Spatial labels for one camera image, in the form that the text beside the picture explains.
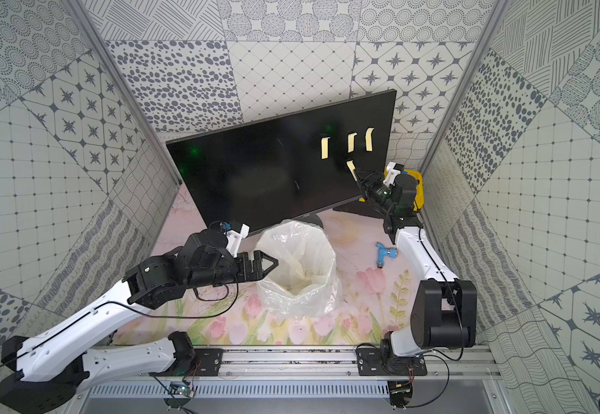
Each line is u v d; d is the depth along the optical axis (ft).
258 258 1.86
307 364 2.49
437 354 2.21
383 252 3.16
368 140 2.45
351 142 2.44
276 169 3.11
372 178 2.37
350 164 2.58
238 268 1.82
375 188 2.35
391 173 2.45
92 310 1.34
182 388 2.31
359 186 2.60
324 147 2.33
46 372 1.28
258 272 1.79
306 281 2.84
